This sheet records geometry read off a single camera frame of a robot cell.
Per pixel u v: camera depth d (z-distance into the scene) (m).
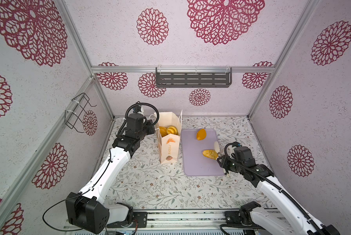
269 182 0.50
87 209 0.38
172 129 0.87
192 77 0.97
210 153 0.95
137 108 0.64
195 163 0.93
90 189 0.41
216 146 0.85
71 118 0.73
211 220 0.76
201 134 1.03
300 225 0.40
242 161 0.58
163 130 0.90
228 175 0.70
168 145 0.83
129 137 0.55
